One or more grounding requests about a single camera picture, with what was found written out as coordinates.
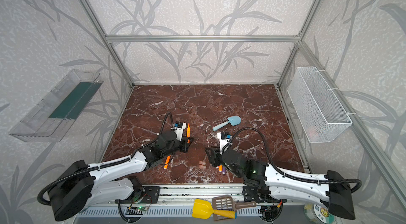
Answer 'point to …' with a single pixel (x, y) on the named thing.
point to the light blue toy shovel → (233, 120)
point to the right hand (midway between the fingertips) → (207, 145)
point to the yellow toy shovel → (202, 209)
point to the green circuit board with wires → (139, 207)
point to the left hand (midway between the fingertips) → (195, 135)
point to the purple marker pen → (223, 171)
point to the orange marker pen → (220, 168)
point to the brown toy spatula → (227, 202)
